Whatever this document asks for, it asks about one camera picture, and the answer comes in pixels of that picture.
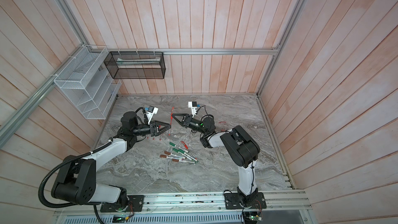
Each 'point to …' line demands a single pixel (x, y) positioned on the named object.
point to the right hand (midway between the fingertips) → (172, 118)
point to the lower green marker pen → (183, 154)
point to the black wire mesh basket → (136, 65)
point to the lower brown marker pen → (178, 160)
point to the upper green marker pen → (172, 143)
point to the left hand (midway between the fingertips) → (169, 128)
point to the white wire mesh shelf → (88, 84)
